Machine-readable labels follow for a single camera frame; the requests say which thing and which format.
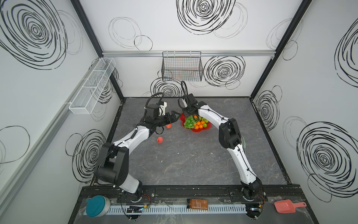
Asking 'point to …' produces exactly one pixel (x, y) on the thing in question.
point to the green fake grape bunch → (189, 122)
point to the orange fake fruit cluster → (201, 126)
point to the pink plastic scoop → (287, 206)
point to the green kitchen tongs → (243, 142)
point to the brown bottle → (197, 204)
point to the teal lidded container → (97, 206)
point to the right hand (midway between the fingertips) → (186, 110)
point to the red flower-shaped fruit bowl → (182, 118)
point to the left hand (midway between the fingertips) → (177, 116)
